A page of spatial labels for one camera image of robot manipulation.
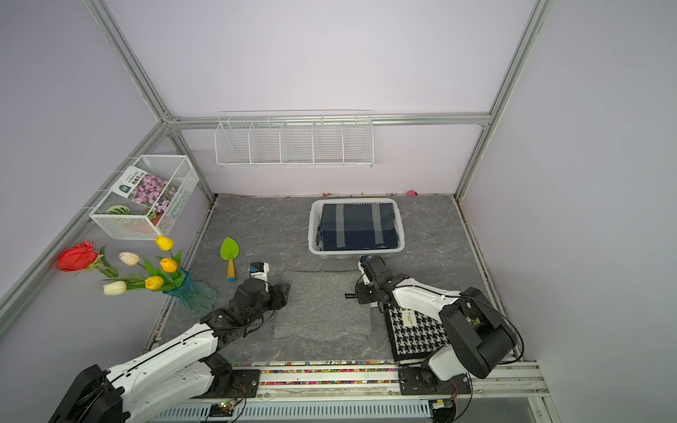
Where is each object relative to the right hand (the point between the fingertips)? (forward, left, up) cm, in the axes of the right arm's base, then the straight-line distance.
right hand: (360, 290), depth 91 cm
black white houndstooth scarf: (-16, -15, +3) cm, 22 cm away
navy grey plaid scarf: (+26, -1, +3) cm, 26 cm away
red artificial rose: (-7, +64, +35) cm, 73 cm away
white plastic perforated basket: (+29, +17, +7) cm, 34 cm away
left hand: (-2, +25, +6) cm, 26 cm away
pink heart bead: (+50, -26, -3) cm, 56 cm away
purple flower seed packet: (+16, +62, +34) cm, 73 cm away
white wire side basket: (+8, +67, +32) cm, 74 cm away
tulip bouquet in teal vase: (-5, +53, +22) cm, 58 cm away
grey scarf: (-6, +13, +2) cm, 14 cm away
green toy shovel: (+17, +51, -1) cm, 54 cm away
